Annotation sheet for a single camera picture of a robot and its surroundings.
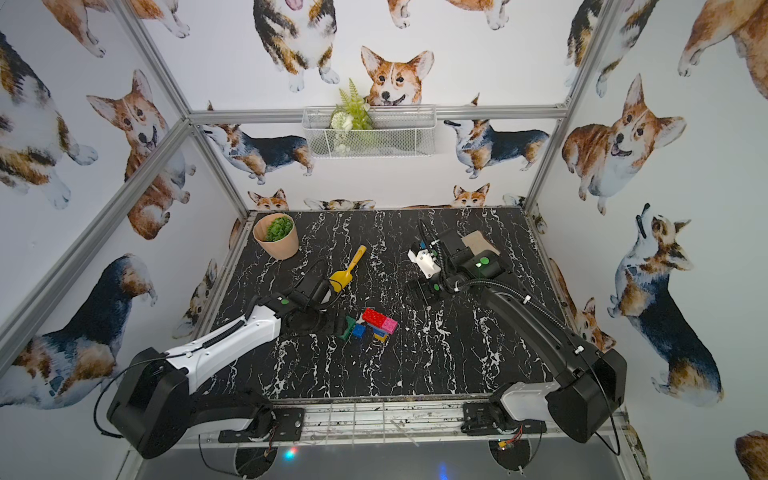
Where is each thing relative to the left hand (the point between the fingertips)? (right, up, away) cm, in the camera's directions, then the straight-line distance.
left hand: (339, 320), depth 85 cm
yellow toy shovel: (-3, +9, +16) cm, 19 cm away
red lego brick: (+10, +2, -5) cm, 12 cm away
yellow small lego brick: (+12, -6, +2) cm, 13 cm away
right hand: (+21, +10, -11) cm, 26 cm away
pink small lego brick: (+15, 0, -6) cm, 16 cm away
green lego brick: (+3, -2, +5) cm, 6 cm away
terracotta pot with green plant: (-25, +25, +15) cm, 39 cm away
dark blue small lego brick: (+5, -4, +3) cm, 7 cm away
